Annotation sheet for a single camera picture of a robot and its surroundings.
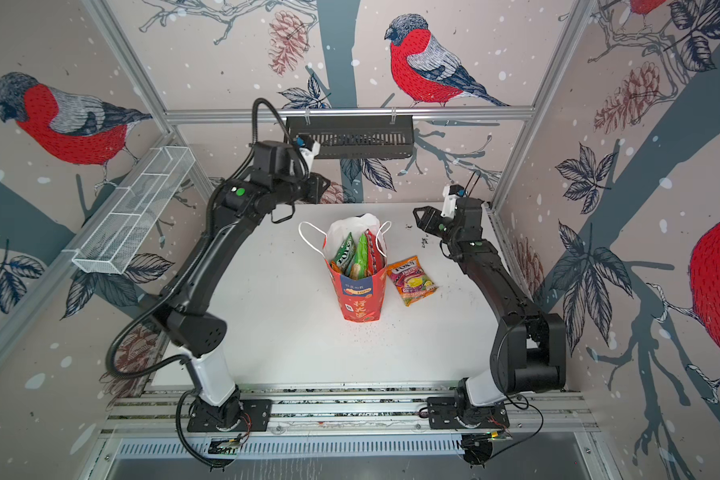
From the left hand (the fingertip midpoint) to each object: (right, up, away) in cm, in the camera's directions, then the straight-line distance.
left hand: (325, 179), depth 72 cm
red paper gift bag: (+9, -29, +3) cm, 31 cm away
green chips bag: (+8, -23, +8) cm, 26 cm away
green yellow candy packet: (+4, -20, +16) cm, 26 cm away
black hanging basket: (+7, +21, +32) cm, 39 cm away
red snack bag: (+13, -21, +11) cm, 27 cm away
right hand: (+25, -8, +12) cm, 29 cm away
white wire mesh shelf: (-53, -7, +7) cm, 54 cm away
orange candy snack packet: (+25, -29, +23) cm, 44 cm away
